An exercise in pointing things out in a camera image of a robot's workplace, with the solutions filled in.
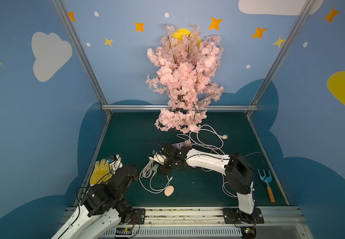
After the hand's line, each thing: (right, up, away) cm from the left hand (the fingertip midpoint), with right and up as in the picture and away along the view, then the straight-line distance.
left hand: (134, 165), depth 71 cm
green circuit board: (-6, -33, +1) cm, 34 cm away
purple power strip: (+24, +7, +27) cm, 37 cm away
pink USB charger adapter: (+28, +8, +24) cm, 38 cm away
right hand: (+12, -4, +14) cm, 19 cm away
